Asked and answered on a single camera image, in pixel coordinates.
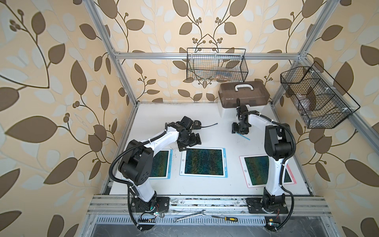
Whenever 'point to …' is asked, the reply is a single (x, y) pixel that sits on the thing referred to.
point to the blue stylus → (243, 137)
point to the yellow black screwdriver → (230, 218)
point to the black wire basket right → (319, 100)
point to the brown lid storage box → (252, 93)
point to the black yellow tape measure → (197, 125)
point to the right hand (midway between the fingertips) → (236, 132)
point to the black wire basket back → (218, 64)
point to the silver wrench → (177, 219)
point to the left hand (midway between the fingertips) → (194, 143)
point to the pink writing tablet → (255, 171)
